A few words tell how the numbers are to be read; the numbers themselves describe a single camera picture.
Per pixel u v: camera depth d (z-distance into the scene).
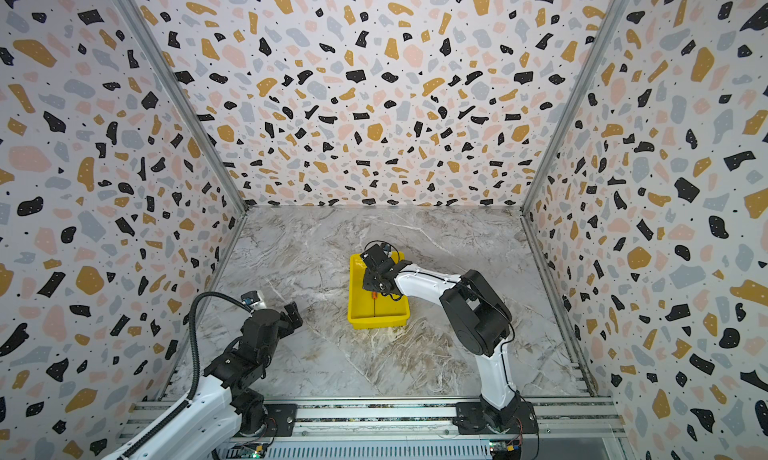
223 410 0.55
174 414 0.49
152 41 0.77
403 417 0.76
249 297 0.72
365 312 0.92
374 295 0.95
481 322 0.51
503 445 0.71
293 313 0.76
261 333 0.62
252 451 0.70
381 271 0.74
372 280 0.85
